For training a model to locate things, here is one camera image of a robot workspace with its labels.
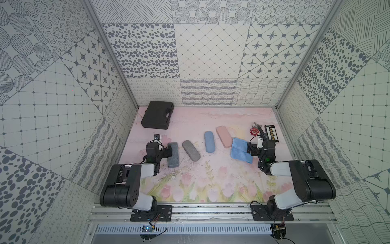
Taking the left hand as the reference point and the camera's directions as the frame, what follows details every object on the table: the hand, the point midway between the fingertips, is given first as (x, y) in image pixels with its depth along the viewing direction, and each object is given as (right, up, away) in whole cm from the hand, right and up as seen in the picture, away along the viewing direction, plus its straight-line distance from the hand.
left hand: (167, 145), depth 94 cm
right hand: (+58, 0, +2) cm, 58 cm away
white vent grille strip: (+14, -36, -24) cm, 45 cm away
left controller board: (-4, -36, -22) cm, 43 cm away
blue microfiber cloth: (+46, -4, +2) cm, 46 cm away
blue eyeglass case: (+28, +1, +6) cm, 28 cm away
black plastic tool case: (-11, +20, +18) cm, 29 cm away
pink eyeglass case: (+38, +4, +10) cm, 40 cm away
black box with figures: (+71, +7, +10) cm, 72 cm away
